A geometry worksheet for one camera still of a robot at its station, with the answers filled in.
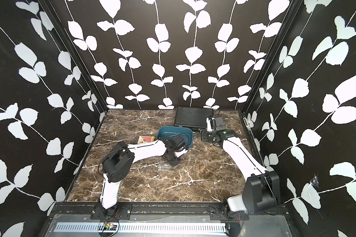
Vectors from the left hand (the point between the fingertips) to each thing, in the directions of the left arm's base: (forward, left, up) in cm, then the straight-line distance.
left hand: (176, 160), depth 92 cm
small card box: (+16, +21, 0) cm, 27 cm away
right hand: (+9, -15, +17) cm, 24 cm away
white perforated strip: (-33, +40, -1) cm, 52 cm away
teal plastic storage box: (+20, -8, +2) cm, 21 cm away
